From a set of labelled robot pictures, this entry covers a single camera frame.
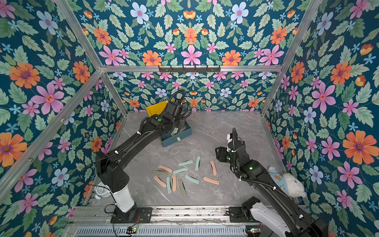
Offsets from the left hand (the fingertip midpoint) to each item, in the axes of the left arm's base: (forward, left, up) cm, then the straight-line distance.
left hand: (182, 117), depth 82 cm
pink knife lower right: (-27, -12, -26) cm, 39 cm away
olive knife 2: (-31, +2, -25) cm, 40 cm away
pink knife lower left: (-26, +16, -25) cm, 40 cm away
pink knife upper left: (-18, +13, -26) cm, 34 cm away
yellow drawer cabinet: (+13, +16, -4) cm, 21 cm away
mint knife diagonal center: (-26, -3, -26) cm, 37 cm away
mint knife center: (-21, +4, -26) cm, 33 cm away
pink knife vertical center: (-30, +7, -25) cm, 39 cm away
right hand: (-17, -20, -7) cm, 28 cm away
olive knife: (-20, +16, -26) cm, 37 cm away
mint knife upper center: (-15, -1, -26) cm, 30 cm away
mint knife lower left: (-28, +11, -26) cm, 40 cm away
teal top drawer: (-11, +9, -4) cm, 15 cm away
